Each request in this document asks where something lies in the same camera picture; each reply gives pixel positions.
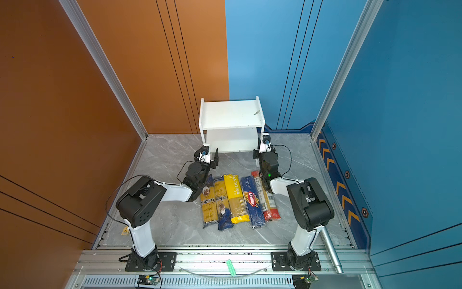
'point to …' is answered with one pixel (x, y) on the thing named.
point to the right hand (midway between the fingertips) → (259, 138)
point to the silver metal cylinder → (329, 247)
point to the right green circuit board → (303, 281)
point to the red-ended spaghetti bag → (267, 199)
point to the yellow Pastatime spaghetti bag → (238, 207)
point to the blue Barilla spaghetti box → (248, 188)
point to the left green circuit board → (148, 280)
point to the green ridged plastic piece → (231, 267)
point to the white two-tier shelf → (231, 126)
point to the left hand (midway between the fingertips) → (210, 146)
